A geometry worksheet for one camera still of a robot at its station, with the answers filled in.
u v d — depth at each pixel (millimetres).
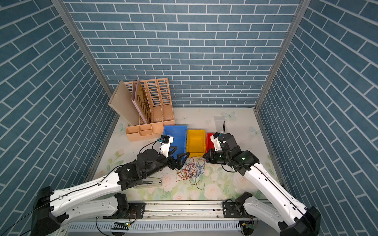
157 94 1113
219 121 1139
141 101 951
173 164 600
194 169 886
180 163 610
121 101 968
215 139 688
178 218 733
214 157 643
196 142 990
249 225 705
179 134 893
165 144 601
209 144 937
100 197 487
